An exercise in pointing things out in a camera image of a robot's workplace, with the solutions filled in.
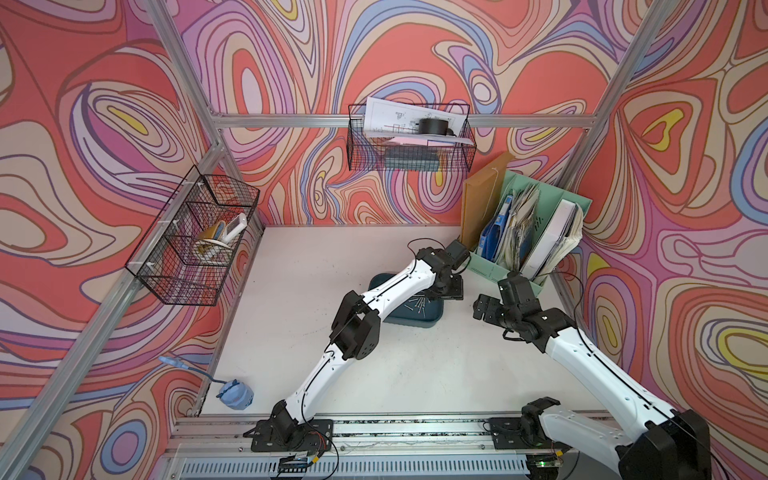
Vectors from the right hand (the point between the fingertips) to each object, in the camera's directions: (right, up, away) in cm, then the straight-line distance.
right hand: (491, 316), depth 82 cm
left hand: (-7, +4, +8) cm, 12 cm away
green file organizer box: (+25, +36, +15) cm, 46 cm away
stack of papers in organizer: (+11, +25, +7) cm, 28 cm away
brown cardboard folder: (0, +37, +10) cm, 38 cm away
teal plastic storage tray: (-17, -1, +13) cm, 22 cm away
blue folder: (+4, +23, +14) cm, 27 cm away
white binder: (+17, +22, +1) cm, 28 cm away
